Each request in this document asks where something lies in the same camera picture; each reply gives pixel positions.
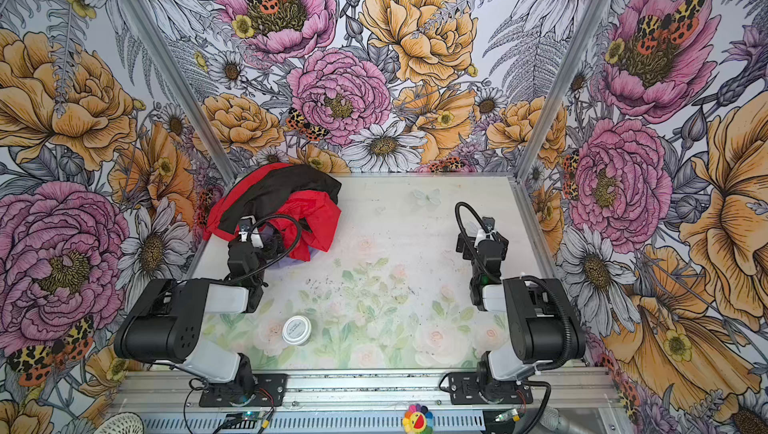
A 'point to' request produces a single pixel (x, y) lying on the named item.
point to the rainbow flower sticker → (418, 420)
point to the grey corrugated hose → (552, 420)
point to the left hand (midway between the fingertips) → (263, 236)
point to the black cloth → (254, 205)
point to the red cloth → (316, 218)
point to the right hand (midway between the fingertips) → (479, 237)
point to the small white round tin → (297, 330)
